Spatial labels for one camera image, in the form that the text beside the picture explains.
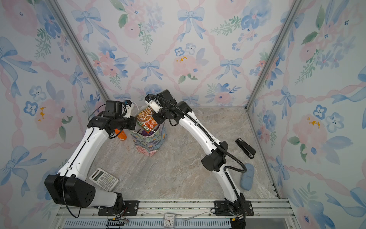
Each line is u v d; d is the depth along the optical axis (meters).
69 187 0.40
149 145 0.82
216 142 0.53
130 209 0.75
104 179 0.82
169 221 0.69
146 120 0.78
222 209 0.73
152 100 0.66
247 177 0.82
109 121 0.54
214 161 0.52
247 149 0.93
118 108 0.61
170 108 0.56
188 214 0.74
